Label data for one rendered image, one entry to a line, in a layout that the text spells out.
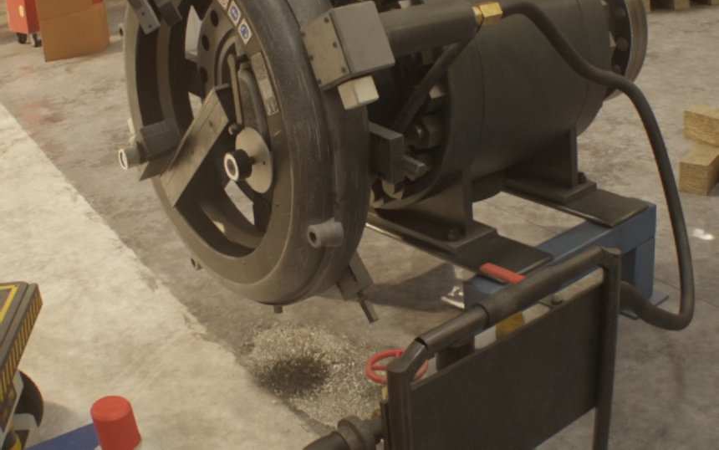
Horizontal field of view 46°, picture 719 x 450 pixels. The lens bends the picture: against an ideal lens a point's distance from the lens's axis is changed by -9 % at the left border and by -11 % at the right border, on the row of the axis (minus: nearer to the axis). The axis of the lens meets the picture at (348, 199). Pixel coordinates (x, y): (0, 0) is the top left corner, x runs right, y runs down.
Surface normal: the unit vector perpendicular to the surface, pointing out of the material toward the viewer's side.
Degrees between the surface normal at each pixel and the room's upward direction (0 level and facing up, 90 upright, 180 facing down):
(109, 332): 0
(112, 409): 0
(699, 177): 90
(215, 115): 90
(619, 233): 90
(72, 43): 90
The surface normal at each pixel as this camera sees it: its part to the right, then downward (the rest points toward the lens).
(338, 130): 0.57, 0.15
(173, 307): -0.10, -0.93
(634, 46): 0.61, 0.36
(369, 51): 0.52, -0.14
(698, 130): -0.78, 0.29
